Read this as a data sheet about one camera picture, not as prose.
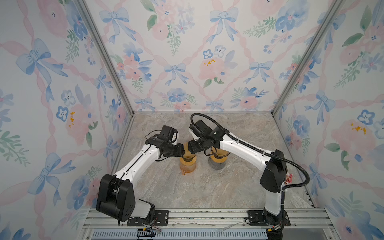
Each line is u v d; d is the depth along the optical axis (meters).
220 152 0.81
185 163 0.83
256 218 0.73
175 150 0.74
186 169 0.84
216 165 0.87
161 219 0.74
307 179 0.44
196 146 0.72
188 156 0.85
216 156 0.82
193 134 0.67
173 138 0.75
